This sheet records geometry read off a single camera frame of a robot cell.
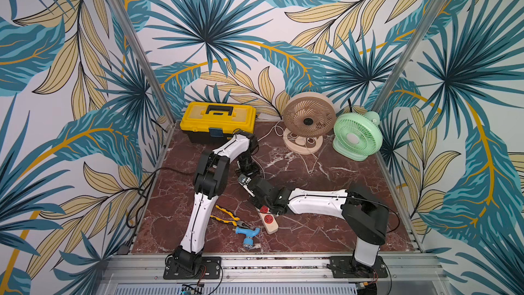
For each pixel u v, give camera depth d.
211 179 0.61
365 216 0.47
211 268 0.73
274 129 1.14
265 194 0.65
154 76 0.98
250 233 0.80
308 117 0.88
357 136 0.86
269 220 0.82
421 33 0.82
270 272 0.74
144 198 0.92
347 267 0.73
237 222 0.83
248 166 0.82
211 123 0.97
